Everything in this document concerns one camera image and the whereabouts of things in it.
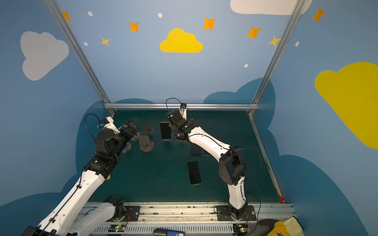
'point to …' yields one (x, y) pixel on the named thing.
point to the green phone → (194, 173)
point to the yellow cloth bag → (290, 227)
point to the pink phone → (166, 131)
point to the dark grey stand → (147, 130)
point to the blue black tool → (165, 232)
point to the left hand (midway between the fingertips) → (135, 122)
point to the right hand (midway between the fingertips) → (180, 117)
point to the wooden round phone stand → (151, 145)
